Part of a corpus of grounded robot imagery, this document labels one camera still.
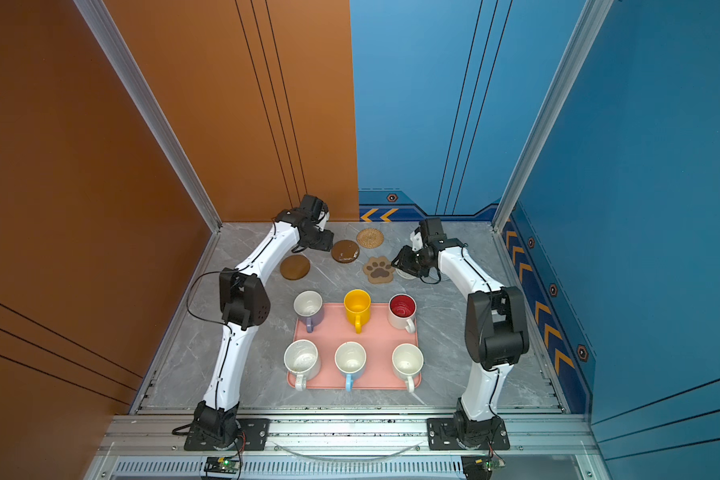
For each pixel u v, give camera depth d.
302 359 0.84
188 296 1.05
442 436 0.72
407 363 0.84
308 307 0.94
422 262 0.80
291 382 0.81
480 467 0.70
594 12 0.69
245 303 0.63
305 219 0.77
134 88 0.81
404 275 0.90
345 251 1.10
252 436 0.74
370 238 1.16
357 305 0.95
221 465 0.71
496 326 0.50
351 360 0.84
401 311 0.92
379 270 1.06
